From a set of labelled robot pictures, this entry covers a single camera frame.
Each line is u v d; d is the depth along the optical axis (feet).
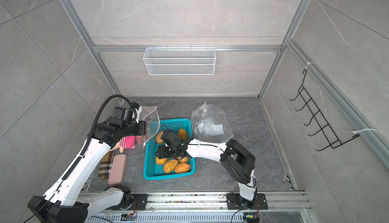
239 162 1.53
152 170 2.66
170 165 2.62
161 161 2.54
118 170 2.68
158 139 2.97
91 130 1.55
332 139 1.97
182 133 2.97
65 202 1.22
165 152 2.39
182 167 2.57
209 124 3.19
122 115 1.77
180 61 3.31
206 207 2.39
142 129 2.15
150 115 2.44
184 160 2.73
